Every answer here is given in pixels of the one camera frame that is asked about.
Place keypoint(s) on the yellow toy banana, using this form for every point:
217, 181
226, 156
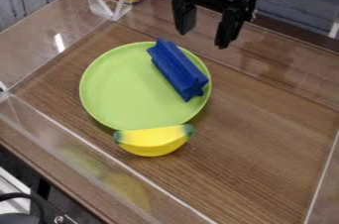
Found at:
154, 142

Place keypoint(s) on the green round plate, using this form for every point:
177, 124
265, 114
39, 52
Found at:
126, 94

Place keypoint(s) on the clear acrylic tray walls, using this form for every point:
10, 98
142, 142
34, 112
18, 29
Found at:
262, 162

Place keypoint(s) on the blue star-shaped block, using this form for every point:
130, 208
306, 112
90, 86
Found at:
181, 72

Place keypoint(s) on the clear acrylic corner bracket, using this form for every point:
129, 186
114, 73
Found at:
110, 9

